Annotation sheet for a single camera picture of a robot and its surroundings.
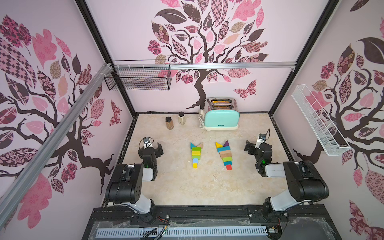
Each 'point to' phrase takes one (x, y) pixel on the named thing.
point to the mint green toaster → (221, 113)
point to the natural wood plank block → (226, 155)
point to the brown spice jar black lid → (169, 123)
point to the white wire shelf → (327, 137)
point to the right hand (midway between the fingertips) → (253, 142)
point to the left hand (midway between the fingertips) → (151, 147)
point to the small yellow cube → (194, 165)
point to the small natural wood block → (201, 145)
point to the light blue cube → (195, 160)
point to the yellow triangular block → (217, 145)
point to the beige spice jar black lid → (181, 118)
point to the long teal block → (228, 148)
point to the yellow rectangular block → (195, 153)
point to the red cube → (228, 167)
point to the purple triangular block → (226, 144)
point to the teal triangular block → (192, 145)
